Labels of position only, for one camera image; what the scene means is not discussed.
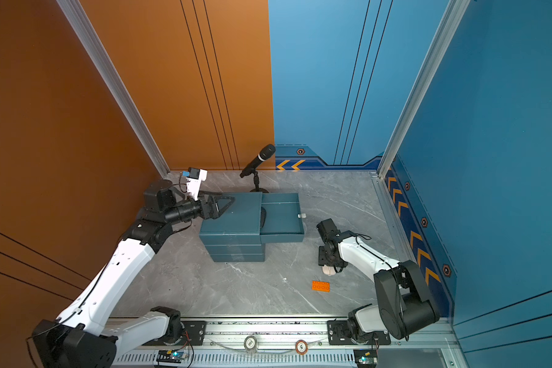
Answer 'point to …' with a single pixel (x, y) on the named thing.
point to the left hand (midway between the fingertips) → (229, 195)
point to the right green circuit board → (366, 358)
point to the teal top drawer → (282, 224)
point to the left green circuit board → (178, 354)
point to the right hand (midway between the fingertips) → (328, 260)
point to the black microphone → (267, 151)
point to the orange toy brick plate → (320, 286)
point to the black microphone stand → (256, 182)
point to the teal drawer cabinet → (235, 235)
